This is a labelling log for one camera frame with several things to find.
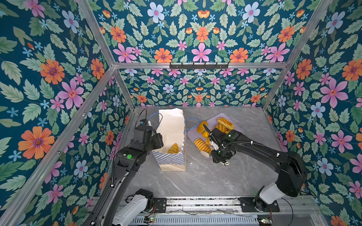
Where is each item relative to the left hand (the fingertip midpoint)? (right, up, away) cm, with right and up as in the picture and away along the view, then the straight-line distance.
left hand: (159, 134), depth 70 cm
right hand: (+30, -16, +11) cm, 36 cm away
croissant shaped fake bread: (+4, -12, +21) cm, 24 cm away
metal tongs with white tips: (+33, -15, +2) cm, 36 cm away
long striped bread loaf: (+23, -10, +23) cm, 34 cm away
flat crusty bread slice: (+42, +4, +35) cm, 55 cm away
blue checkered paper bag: (+6, -11, 0) cm, 13 cm away
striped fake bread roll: (+38, +1, +31) cm, 49 cm away
